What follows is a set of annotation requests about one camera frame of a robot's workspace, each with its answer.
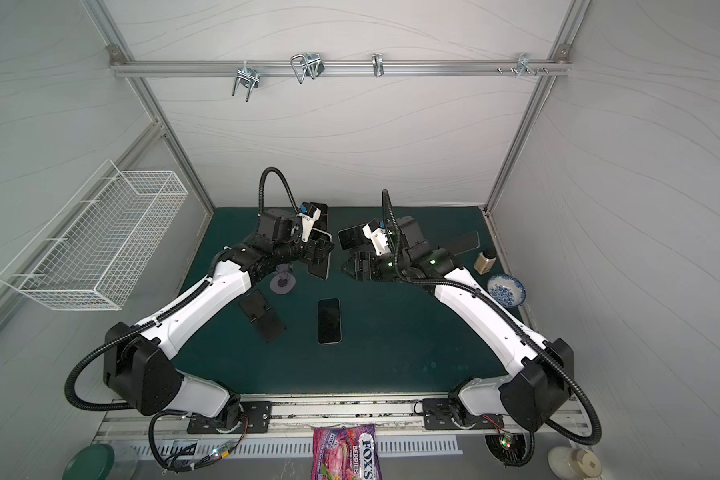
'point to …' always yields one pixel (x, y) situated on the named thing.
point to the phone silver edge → (322, 269)
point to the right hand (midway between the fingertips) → (356, 261)
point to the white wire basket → (92, 253)
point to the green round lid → (93, 462)
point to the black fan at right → (511, 449)
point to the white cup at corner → (568, 463)
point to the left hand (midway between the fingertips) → (327, 236)
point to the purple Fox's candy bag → (346, 453)
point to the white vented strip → (249, 448)
